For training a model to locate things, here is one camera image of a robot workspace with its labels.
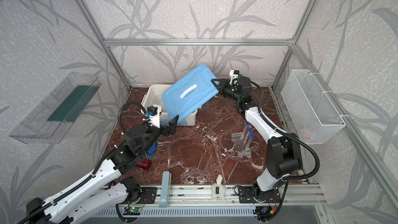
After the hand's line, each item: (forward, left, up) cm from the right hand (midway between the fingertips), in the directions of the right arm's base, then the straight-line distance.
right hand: (211, 76), depth 77 cm
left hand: (-17, +18, -5) cm, 25 cm away
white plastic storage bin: (+7, +39, -22) cm, 45 cm away
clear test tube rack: (-22, -17, -33) cm, 43 cm away
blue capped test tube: (-27, -14, -1) cm, 31 cm away
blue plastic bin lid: (-5, +14, -10) cm, 18 cm away
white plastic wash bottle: (-45, -3, -30) cm, 55 cm away
